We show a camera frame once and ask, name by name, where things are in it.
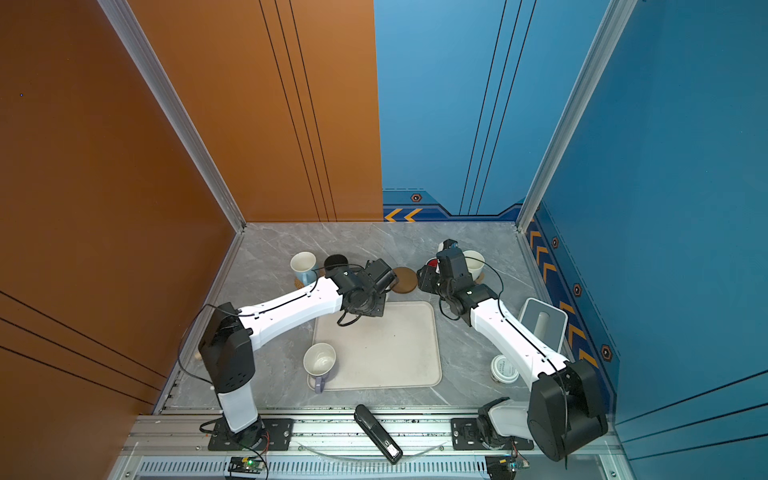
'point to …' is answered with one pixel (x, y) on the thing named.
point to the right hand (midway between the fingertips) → (421, 274)
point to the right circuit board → (501, 467)
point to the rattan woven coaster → (298, 283)
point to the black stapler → (377, 433)
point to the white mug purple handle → (319, 360)
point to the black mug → (335, 261)
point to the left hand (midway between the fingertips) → (377, 304)
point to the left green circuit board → (246, 465)
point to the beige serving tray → (402, 348)
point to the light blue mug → (304, 265)
